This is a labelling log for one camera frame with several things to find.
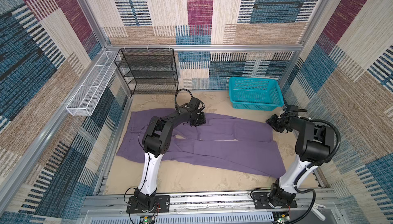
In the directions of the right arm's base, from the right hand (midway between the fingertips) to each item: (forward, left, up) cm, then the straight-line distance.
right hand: (268, 123), depth 100 cm
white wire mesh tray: (-4, +96, +33) cm, 101 cm away
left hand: (+3, +40, +2) cm, 40 cm away
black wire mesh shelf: (+37, +78, +17) cm, 88 cm away
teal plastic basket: (+28, 0, -2) cm, 28 cm away
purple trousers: (-11, +25, -2) cm, 27 cm away
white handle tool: (-47, -7, 0) cm, 47 cm away
